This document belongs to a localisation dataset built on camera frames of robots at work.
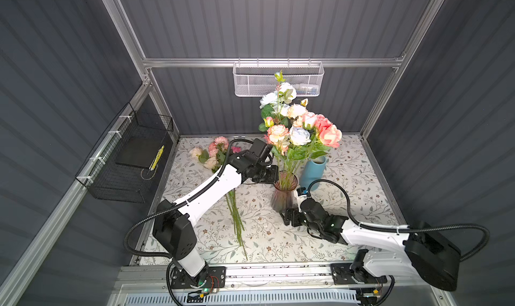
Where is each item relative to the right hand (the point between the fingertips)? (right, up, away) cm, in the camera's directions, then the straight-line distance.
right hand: (289, 210), depth 84 cm
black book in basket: (-58, +25, -8) cm, 64 cm away
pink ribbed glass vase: (-2, +7, -2) cm, 7 cm away
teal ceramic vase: (+10, +17, +1) cm, 20 cm away
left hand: (-4, +14, -7) cm, 16 cm away
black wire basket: (-63, +19, -12) cm, 67 cm away
